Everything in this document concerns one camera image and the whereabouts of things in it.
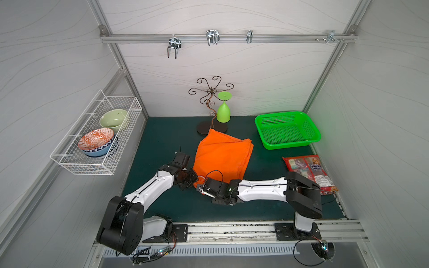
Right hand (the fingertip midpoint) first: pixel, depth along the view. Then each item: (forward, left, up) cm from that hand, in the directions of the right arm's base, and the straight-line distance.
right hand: (215, 187), depth 84 cm
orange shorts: (+20, -3, -2) cm, 20 cm away
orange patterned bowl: (+3, +45, +33) cm, 56 cm away
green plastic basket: (+38, -44, +3) cm, 58 cm away
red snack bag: (+13, -53, 0) cm, 54 cm away
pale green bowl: (+17, +45, +32) cm, 58 cm away
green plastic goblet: (+35, -3, +20) cm, 40 cm away
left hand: (+3, +9, +2) cm, 10 cm away
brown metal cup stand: (+43, +4, +23) cm, 49 cm away
